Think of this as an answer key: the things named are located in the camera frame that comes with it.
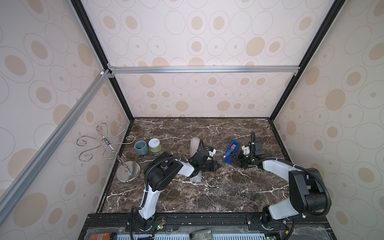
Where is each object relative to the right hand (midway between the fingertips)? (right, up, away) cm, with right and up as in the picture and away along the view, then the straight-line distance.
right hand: (235, 158), depth 91 cm
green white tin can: (-51, +7, +6) cm, 52 cm away
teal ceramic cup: (-60, +6, +7) cm, 61 cm away
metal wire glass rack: (-66, -8, -2) cm, 66 cm away
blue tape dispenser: (-1, +3, +3) cm, 4 cm away
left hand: (-6, -5, -2) cm, 8 cm away
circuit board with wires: (-42, -27, -17) cm, 53 cm away
